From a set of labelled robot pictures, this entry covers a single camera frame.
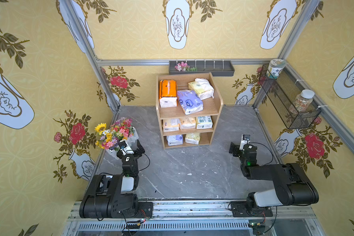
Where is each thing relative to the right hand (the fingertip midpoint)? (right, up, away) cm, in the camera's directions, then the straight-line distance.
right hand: (242, 143), depth 93 cm
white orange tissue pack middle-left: (-45, +12, -12) cm, 48 cm away
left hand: (-73, 0, -7) cm, 73 cm away
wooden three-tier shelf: (-23, +22, -16) cm, 36 cm away
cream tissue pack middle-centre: (-36, +13, -10) cm, 39 cm away
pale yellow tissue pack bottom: (-32, +3, +1) cm, 32 cm away
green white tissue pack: (-26, +14, -10) cm, 31 cm away
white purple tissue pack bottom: (-44, +2, -1) cm, 44 cm away
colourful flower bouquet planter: (-74, +9, -8) cm, 75 cm away
